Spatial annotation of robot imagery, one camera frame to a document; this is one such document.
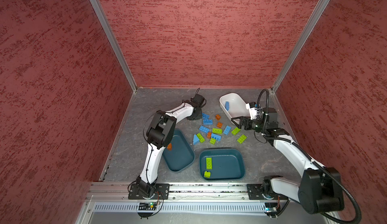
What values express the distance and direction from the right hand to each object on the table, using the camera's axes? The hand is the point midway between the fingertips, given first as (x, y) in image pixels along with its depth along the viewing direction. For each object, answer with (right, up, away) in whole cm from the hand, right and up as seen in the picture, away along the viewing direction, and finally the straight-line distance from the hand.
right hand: (235, 121), depth 83 cm
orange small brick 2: (-7, +1, +18) cm, 20 cm away
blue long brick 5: (-10, -11, +9) cm, 17 cm away
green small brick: (-16, -27, -5) cm, 32 cm away
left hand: (-22, 0, +19) cm, 29 cm away
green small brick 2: (-12, -13, +8) cm, 19 cm away
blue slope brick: (-23, -12, +7) cm, 26 cm away
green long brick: (-15, -24, 0) cm, 28 cm away
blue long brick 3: (-17, -7, +14) cm, 23 cm away
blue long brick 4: (-2, -7, +14) cm, 16 cm away
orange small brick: (-38, -16, +4) cm, 41 cm away
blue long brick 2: (-14, -2, +17) cm, 22 cm away
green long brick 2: (-8, -8, +14) cm, 18 cm away
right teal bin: (-4, -24, +1) cm, 25 cm away
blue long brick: (+1, +9, +27) cm, 28 cm away
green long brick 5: (-19, -12, +10) cm, 24 cm away
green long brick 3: (+4, -8, +14) cm, 17 cm away
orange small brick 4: (-14, -10, +9) cm, 19 cm away
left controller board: (-46, -40, -12) cm, 62 cm away
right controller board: (+14, -40, -12) cm, 44 cm away
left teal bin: (-31, -22, +6) cm, 38 cm away
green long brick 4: (+7, -12, +10) cm, 17 cm away
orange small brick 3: (-7, -4, +16) cm, 18 cm away
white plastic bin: (+6, +7, +27) cm, 28 cm away
